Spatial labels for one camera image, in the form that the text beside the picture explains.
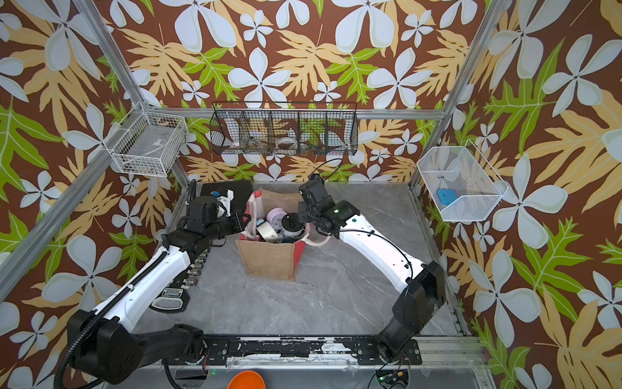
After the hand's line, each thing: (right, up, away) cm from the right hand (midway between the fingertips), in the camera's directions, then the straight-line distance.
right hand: (304, 206), depth 80 cm
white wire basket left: (-57, +23, +6) cm, 62 cm away
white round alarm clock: (-5, -7, +8) cm, 12 cm away
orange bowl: (-16, -49, -13) cm, 53 cm away
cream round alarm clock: (-13, -10, +5) cm, 17 cm away
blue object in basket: (+48, +3, 0) cm, 48 cm away
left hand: (-17, -2, -1) cm, 18 cm away
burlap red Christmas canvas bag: (-9, -18, -4) cm, 20 cm away
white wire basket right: (+55, +8, +3) cm, 56 cm away
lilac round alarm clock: (-12, -4, +10) cm, 16 cm away
